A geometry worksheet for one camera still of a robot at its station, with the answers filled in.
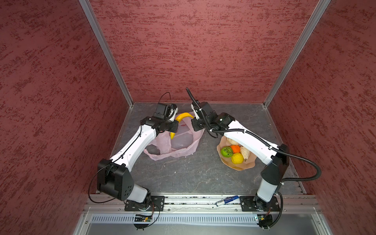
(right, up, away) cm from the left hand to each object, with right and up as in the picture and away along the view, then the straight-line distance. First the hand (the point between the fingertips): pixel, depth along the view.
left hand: (175, 127), depth 83 cm
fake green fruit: (+31, -15, +2) cm, 34 cm away
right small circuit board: (+47, -46, -13) cm, 67 cm away
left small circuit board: (-17, -46, -11) cm, 50 cm away
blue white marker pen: (+29, -37, -9) cm, 48 cm away
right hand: (+11, +2, -5) cm, 12 cm away
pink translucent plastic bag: (+5, -12, +14) cm, 19 cm away
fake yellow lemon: (+37, -19, +2) cm, 42 cm away
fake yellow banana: (+5, +7, -2) cm, 9 cm away
